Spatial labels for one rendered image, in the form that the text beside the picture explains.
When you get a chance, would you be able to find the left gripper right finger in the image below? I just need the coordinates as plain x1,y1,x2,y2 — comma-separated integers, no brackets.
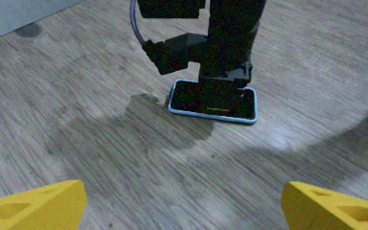
281,182,368,230

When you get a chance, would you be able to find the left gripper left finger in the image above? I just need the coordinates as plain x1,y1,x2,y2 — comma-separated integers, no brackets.
0,180,87,230

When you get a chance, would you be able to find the black smartphone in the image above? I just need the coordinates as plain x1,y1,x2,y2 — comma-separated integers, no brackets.
171,80,256,120

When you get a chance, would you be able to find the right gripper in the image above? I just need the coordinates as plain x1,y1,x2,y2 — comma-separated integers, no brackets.
197,15,260,112

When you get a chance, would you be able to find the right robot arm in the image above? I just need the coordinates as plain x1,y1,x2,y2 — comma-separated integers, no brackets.
137,0,266,76

